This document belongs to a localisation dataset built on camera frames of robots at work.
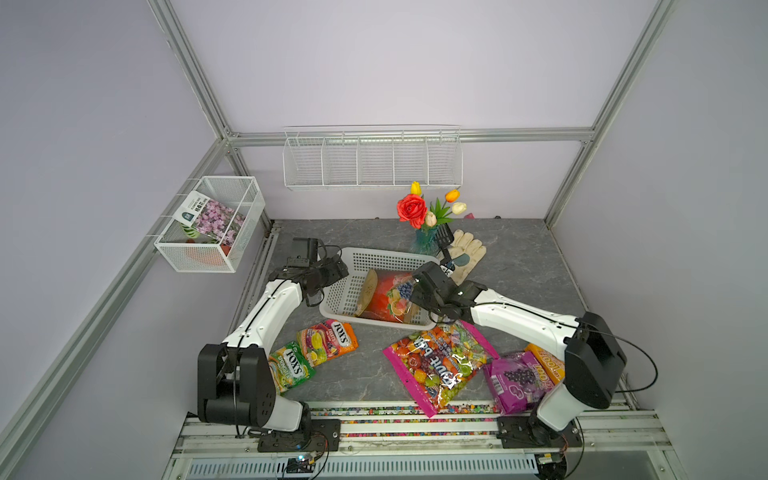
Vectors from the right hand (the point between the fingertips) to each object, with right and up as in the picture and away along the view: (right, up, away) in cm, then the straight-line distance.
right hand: (413, 292), depth 85 cm
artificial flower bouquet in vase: (+3, +21, -4) cm, 22 cm away
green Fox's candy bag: (-35, -21, -3) cm, 41 cm away
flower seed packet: (-52, +20, -12) cm, 57 cm away
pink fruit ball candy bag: (+7, -19, -3) cm, 21 cm away
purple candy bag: (+27, -22, -8) cm, 36 cm away
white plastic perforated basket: (-23, -3, +11) cm, 25 cm away
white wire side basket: (-56, +12, -16) cm, 60 cm away
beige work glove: (+21, +11, +23) cm, 34 cm away
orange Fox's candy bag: (-25, -14, +1) cm, 29 cm away
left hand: (-22, +5, +2) cm, 23 cm away
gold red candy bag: (-8, -2, +4) cm, 9 cm away
